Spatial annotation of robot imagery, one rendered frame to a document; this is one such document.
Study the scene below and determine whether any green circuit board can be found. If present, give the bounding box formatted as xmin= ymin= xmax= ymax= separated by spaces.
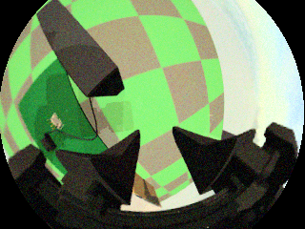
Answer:
xmin=18 ymin=58 xmax=108 ymax=175

